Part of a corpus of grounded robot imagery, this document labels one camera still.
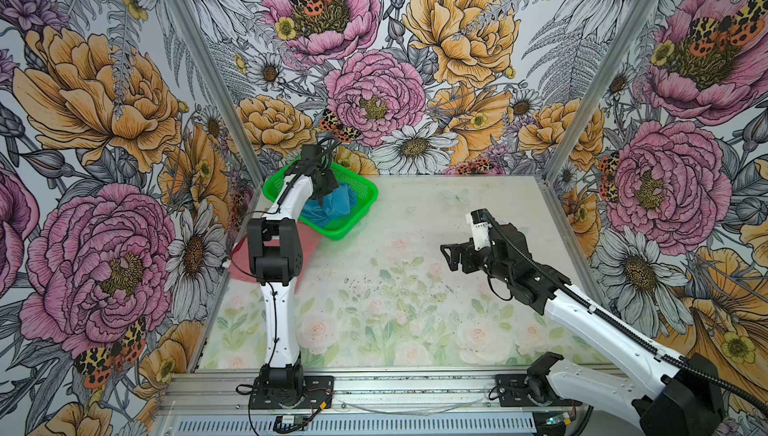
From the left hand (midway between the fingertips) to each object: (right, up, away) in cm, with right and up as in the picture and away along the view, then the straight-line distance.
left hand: (332, 192), depth 103 cm
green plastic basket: (+12, 0, +5) cm, 13 cm away
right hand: (+37, -17, -24) cm, 47 cm away
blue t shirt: (-3, -6, +2) cm, 7 cm away
